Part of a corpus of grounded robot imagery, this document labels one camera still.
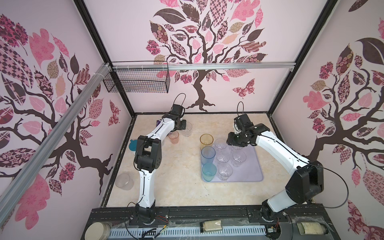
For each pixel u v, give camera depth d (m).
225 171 0.88
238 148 0.90
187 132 1.07
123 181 0.85
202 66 0.95
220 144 1.00
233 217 0.74
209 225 0.68
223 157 0.88
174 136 1.00
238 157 0.90
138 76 0.95
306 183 0.43
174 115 0.75
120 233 0.70
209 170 0.90
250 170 0.90
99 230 0.65
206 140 0.90
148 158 0.56
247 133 0.60
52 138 0.53
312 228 0.67
